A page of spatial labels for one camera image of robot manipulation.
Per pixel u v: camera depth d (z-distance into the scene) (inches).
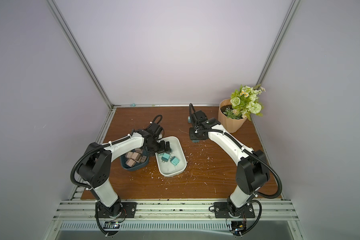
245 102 33.5
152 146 29.8
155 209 29.4
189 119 43.3
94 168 18.5
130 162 34.4
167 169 33.9
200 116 26.3
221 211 28.6
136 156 34.3
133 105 49.6
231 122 35.1
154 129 29.6
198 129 23.7
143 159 34.2
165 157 35.3
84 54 35.9
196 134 29.6
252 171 17.2
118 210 26.3
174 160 34.4
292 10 28.0
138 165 32.6
